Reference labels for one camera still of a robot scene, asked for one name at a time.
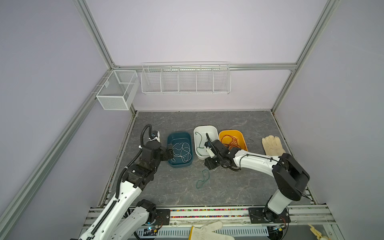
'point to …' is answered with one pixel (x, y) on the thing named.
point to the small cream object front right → (318, 234)
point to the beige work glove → (272, 146)
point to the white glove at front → (206, 232)
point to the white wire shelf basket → (186, 78)
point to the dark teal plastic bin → (174, 138)
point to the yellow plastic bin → (237, 134)
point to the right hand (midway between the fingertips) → (208, 163)
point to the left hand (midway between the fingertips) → (162, 147)
